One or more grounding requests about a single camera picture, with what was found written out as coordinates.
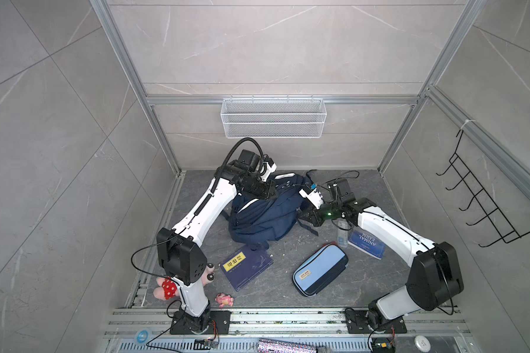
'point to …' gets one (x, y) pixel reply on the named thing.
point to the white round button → (422, 343)
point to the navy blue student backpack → (258, 221)
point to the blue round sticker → (142, 336)
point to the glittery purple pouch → (269, 346)
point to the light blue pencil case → (319, 269)
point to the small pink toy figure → (222, 299)
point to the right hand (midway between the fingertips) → (300, 213)
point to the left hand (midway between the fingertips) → (276, 189)
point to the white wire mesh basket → (273, 118)
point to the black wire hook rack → (506, 232)
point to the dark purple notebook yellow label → (246, 265)
